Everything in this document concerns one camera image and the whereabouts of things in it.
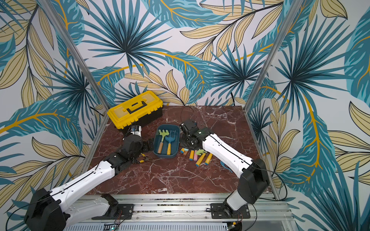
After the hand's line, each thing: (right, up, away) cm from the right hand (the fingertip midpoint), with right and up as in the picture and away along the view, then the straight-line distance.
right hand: (183, 143), depth 82 cm
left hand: (-21, +2, 0) cm, 22 cm away
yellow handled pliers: (-24, -11, +9) cm, 28 cm away
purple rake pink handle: (+7, -9, +9) cm, 15 cm away
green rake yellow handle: (+12, -8, +10) cm, 17 cm away
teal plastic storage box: (-6, -3, +16) cm, 17 cm away
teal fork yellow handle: (+5, -9, +11) cm, 15 cm away
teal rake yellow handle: (-10, 0, +19) cm, 21 cm away
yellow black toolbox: (-31, +19, +13) cm, 39 cm away
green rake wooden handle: (-15, +4, +20) cm, 25 cm away
